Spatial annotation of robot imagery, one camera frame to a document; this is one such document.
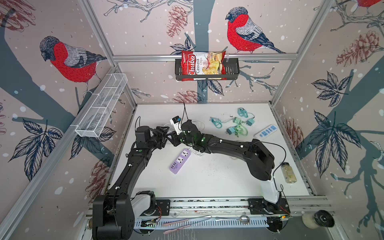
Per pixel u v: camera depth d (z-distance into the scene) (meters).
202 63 0.88
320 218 0.62
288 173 0.81
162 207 0.73
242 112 1.14
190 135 0.64
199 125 1.08
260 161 0.50
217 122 1.08
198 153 0.92
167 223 0.70
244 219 0.69
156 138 0.70
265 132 1.00
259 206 0.73
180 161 0.87
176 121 0.73
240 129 1.05
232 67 0.95
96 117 0.73
